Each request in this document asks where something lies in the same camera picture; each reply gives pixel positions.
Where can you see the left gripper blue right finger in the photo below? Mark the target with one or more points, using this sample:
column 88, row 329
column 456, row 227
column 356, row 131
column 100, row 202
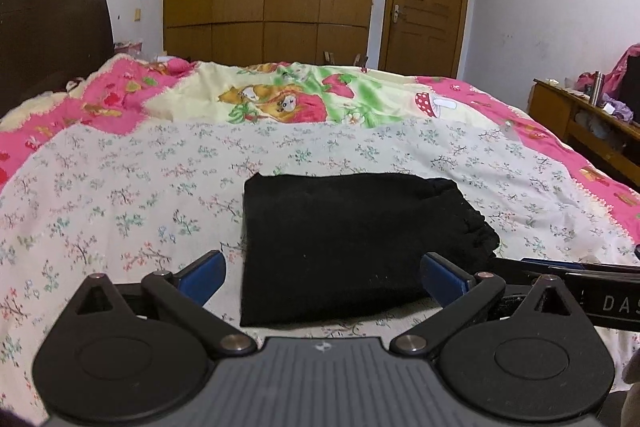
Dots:
column 465, row 300

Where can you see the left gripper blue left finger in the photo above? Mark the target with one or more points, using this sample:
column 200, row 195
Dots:
column 180, row 298

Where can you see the black pants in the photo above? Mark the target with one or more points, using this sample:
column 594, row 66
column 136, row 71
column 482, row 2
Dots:
column 333, row 248

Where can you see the right hand grey glove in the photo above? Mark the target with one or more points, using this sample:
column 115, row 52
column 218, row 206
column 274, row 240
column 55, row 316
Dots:
column 630, row 416

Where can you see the white floral bed sheet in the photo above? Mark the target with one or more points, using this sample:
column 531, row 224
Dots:
column 161, row 196

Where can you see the clothes pile on cabinet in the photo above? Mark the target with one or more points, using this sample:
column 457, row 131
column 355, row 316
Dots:
column 619, row 88

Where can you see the pink cartoon quilt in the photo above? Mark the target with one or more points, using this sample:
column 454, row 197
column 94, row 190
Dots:
column 124, row 92

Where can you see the dark wooden headboard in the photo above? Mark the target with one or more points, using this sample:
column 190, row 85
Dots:
column 46, row 43

